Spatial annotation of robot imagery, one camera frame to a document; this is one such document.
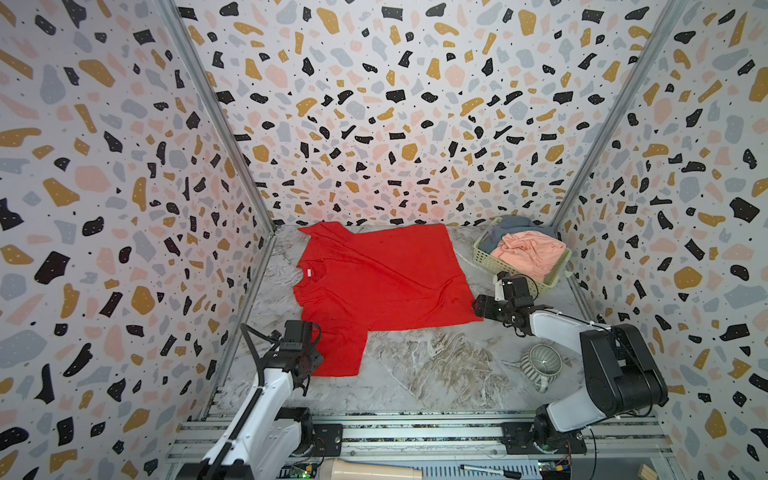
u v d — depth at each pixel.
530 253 1.00
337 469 0.67
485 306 0.86
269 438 0.57
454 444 0.75
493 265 1.06
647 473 0.69
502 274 0.88
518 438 0.74
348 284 1.06
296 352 0.64
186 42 0.73
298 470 0.70
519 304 0.74
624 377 0.46
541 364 0.86
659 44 0.75
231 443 0.42
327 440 0.73
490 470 0.70
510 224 1.16
